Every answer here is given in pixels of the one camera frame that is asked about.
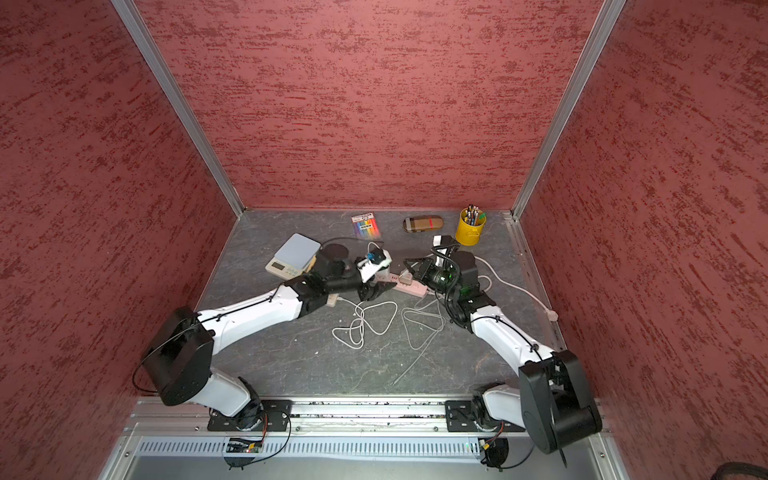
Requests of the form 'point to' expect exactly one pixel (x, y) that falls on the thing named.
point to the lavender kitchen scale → (296, 256)
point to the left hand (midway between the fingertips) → (389, 278)
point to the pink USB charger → (406, 277)
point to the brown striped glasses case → (422, 223)
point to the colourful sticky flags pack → (366, 227)
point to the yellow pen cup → (471, 222)
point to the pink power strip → (414, 288)
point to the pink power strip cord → (551, 314)
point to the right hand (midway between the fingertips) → (401, 267)
